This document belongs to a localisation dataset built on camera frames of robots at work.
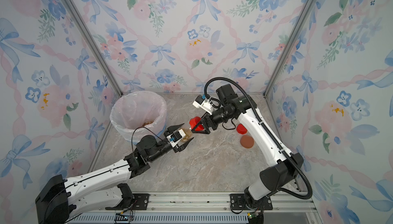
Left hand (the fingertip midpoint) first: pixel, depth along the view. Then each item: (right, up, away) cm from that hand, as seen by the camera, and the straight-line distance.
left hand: (187, 129), depth 70 cm
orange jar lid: (+34, -10, +24) cm, 43 cm away
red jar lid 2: (+32, -4, +28) cm, 43 cm away
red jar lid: (+3, +4, -7) cm, 9 cm away
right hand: (+5, +2, -2) cm, 6 cm away
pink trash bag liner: (-29, +9, +17) cm, 35 cm away
